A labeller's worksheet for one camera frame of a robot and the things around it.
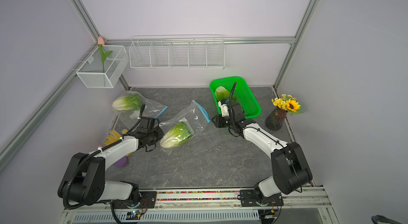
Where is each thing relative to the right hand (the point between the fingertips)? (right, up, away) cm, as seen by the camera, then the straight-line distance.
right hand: (213, 118), depth 87 cm
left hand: (-29, -10, +4) cm, 31 cm away
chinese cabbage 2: (+5, +15, +20) cm, 26 cm away
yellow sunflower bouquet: (+38, +8, -9) cm, 40 cm away
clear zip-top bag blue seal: (-10, +1, +4) cm, 11 cm away
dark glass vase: (+38, -2, +7) cm, 38 cm away
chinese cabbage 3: (-51, +10, +14) cm, 54 cm away
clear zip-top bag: (-40, +4, +14) cm, 43 cm away
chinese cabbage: (-19, -9, -1) cm, 21 cm away
